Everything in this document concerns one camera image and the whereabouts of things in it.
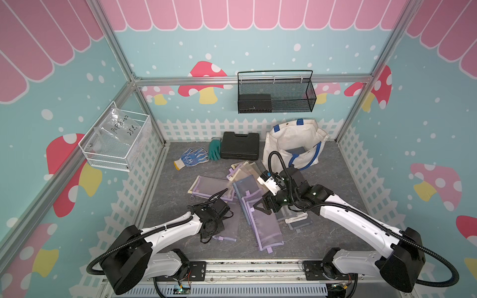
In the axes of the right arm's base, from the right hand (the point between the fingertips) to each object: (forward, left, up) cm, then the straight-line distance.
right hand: (259, 202), depth 75 cm
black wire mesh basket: (+51, -11, +17) cm, 55 cm away
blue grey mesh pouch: (+16, +7, -13) cm, 22 cm away
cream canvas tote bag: (+44, -28, -10) cm, 53 cm away
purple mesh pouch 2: (+18, +26, -17) cm, 36 cm away
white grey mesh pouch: (+2, -13, -16) cm, 21 cm away
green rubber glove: (+45, +24, -16) cm, 54 cm away
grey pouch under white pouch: (-3, -19, -18) cm, 26 cm away
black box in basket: (+50, 0, +13) cm, 52 cm away
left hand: (-6, +19, -17) cm, 26 cm away
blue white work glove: (+38, +39, -17) cm, 58 cm away
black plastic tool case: (+48, +9, -18) cm, 52 cm away
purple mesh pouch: (-2, +13, -20) cm, 23 cm away
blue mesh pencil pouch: (+42, -27, -15) cm, 52 cm away
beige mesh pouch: (+25, +8, -12) cm, 29 cm away
